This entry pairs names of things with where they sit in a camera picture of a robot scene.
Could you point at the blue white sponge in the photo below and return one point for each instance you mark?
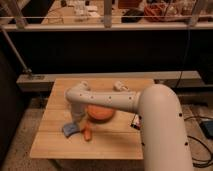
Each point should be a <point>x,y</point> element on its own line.
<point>69,129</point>

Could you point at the small white bottle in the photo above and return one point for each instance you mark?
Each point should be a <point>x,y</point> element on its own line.
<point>119,86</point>

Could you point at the black power adapter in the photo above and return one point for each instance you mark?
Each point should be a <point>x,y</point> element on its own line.
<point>207,128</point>

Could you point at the diagonal metal rod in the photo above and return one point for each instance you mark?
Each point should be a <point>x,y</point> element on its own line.
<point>26,69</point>

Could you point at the orange bowl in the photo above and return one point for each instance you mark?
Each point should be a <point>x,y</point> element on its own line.
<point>99,114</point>

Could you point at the grey metal rail beam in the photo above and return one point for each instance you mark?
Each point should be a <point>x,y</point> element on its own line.
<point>44,82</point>

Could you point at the orange toy carrot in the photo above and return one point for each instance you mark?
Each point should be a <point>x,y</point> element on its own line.
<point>87,132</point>

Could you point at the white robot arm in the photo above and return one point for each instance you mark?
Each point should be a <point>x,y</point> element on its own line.
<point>164,136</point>

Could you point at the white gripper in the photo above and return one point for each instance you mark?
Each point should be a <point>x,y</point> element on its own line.
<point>79,116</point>

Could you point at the black red candy bar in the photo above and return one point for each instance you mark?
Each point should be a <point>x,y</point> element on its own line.
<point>136,122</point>

